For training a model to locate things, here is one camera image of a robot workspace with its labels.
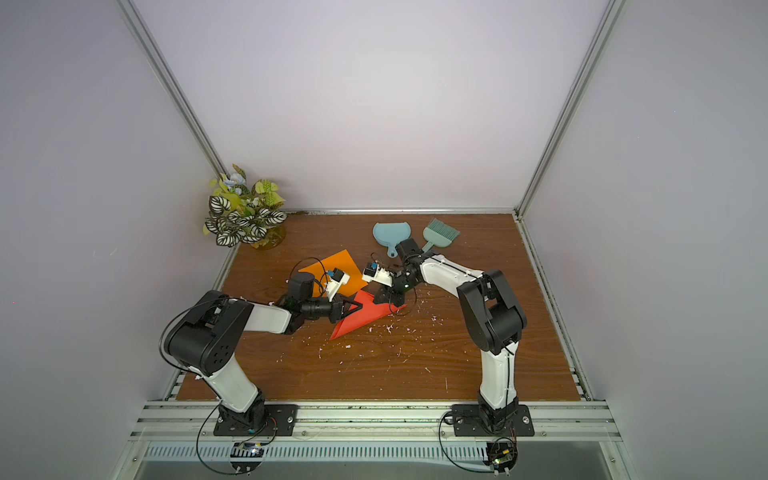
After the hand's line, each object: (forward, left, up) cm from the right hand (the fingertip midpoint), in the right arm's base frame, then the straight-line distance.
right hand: (377, 292), depth 90 cm
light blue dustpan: (+28, -3, -6) cm, 29 cm away
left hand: (-5, +4, 0) cm, 7 cm away
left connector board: (-41, +31, -9) cm, 52 cm away
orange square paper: (+18, +15, -9) cm, 25 cm away
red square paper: (-6, +2, -2) cm, 6 cm away
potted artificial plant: (+18, +41, +18) cm, 48 cm away
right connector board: (-39, -33, -9) cm, 52 cm away
